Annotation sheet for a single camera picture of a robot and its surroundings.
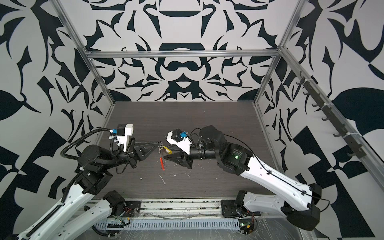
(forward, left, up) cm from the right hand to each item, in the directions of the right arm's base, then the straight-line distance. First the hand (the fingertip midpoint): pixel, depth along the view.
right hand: (167, 152), depth 54 cm
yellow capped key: (+1, 0, -1) cm, 2 cm away
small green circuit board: (-20, -33, -38) cm, 54 cm away
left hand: (+1, +3, +4) cm, 5 cm away
